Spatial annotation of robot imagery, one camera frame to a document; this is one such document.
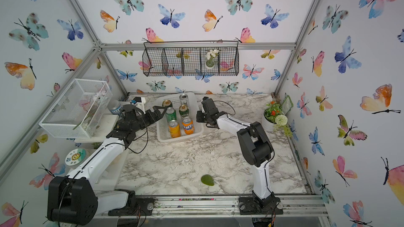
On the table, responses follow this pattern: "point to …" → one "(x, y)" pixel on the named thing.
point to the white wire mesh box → (76, 107)
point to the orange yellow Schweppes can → (174, 128)
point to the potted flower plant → (274, 117)
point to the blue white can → (115, 107)
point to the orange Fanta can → (188, 125)
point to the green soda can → (171, 114)
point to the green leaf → (208, 179)
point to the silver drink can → (183, 99)
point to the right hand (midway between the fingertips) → (199, 113)
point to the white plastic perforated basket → (162, 126)
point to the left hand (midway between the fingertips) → (164, 109)
